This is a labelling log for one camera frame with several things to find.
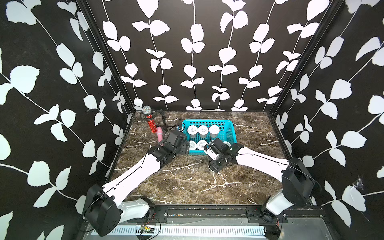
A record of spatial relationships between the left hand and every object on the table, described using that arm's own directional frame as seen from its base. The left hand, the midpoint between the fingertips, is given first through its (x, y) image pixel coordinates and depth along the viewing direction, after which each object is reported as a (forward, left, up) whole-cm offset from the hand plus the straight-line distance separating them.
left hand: (182, 140), depth 81 cm
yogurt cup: (+15, -13, -13) cm, 24 cm away
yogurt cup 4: (+4, -11, -12) cm, 16 cm away
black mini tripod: (+20, +14, +3) cm, 24 cm away
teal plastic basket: (+16, -31, -15) cm, 38 cm away
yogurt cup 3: (+4, -6, -12) cm, 14 cm away
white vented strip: (-40, 0, -19) cm, 44 cm away
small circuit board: (-38, +18, -19) cm, 46 cm away
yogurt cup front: (+16, -6, -12) cm, 21 cm away
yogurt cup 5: (-17, -18, -5) cm, 26 cm away
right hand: (-9, -17, -11) cm, 22 cm away
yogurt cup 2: (+15, -21, -12) cm, 29 cm away
